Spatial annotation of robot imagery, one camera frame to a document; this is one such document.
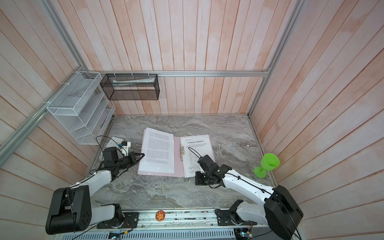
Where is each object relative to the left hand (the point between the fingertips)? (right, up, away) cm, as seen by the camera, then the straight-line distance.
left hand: (144, 156), depth 87 cm
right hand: (+30, -12, -4) cm, 33 cm away
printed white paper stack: (+6, +2, +6) cm, 9 cm away
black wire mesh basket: (-15, +47, +17) cm, 52 cm away
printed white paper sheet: (+29, +3, +15) cm, 33 cm away
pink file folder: (+20, -8, +4) cm, 22 cm away
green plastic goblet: (+68, -1, -10) cm, 69 cm away
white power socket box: (-15, +9, -5) cm, 19 cm away
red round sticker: (+12, -28, -12) cm, 33 cm away
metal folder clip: (+22, +1, +11) cm, 24 cm away
